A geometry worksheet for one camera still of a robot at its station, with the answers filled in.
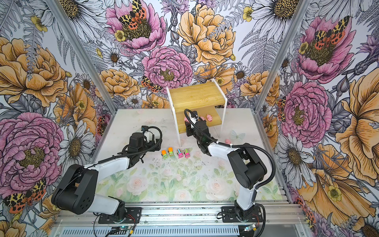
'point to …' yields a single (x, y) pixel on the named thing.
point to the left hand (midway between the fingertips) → (154, 143)
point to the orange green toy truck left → (164, 155)
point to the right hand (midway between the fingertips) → (188, 124)
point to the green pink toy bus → (187, 155)
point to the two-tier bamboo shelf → (207, 99)
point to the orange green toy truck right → (170, 151)
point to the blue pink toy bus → (180, 155)
